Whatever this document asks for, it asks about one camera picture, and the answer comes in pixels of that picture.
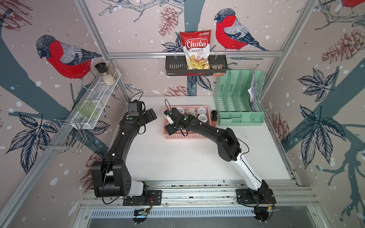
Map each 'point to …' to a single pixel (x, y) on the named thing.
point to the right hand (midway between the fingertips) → (169, 127)
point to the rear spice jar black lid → (214, 112)
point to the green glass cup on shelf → (86, 107)
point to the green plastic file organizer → (237, 94)
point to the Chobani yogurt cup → (192, 111)
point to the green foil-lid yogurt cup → (201, 110)
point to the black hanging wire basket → (176, 66)
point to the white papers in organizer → (252, 91)
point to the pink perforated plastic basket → (187, 135)
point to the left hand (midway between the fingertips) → (152, 112)
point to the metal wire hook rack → (63, 135)
